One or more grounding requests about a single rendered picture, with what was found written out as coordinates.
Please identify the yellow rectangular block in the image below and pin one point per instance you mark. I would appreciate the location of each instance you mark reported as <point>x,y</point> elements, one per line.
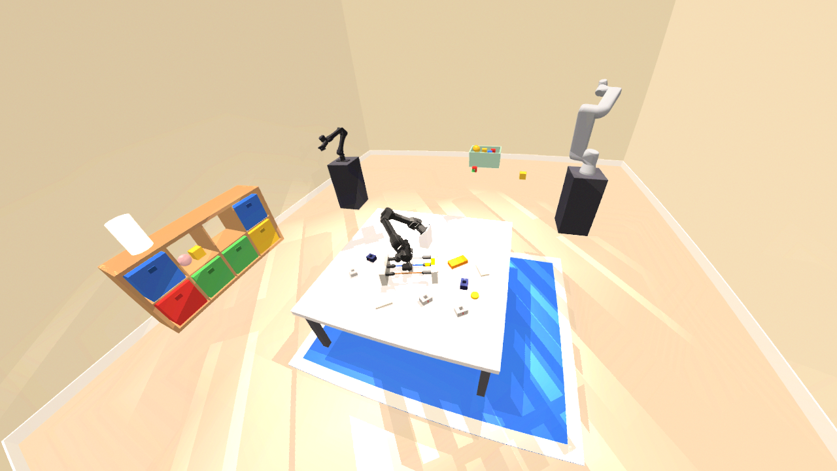
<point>457,262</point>

